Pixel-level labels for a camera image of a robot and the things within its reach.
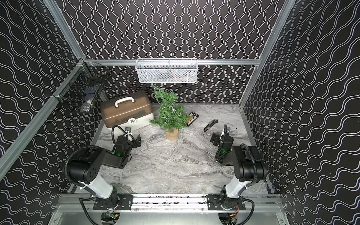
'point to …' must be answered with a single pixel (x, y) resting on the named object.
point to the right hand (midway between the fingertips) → (222, 134)
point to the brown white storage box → (129, 110)
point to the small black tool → (213, 122)
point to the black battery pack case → (193, 117)
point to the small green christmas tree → (172, 117)
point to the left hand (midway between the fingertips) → (131, 133)
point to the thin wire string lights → (174, 110)
